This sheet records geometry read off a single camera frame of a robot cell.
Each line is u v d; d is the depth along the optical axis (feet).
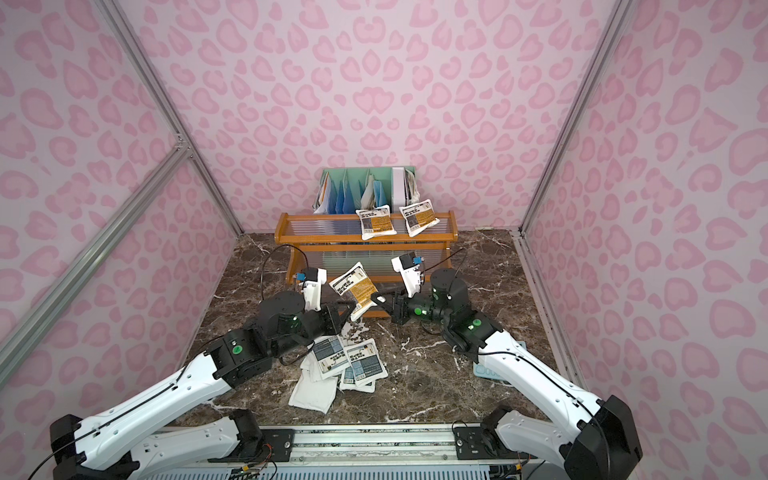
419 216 2.67
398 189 3.15
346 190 3.48
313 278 2.02
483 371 2.74
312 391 2.68
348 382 2.69
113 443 1.30
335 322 1.90
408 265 2.05
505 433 1.99
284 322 1.61
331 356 2.81
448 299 1.73
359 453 2.37
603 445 1.25
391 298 2.10
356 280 2.26
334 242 3.30
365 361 2.80
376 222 2.65
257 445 2.18
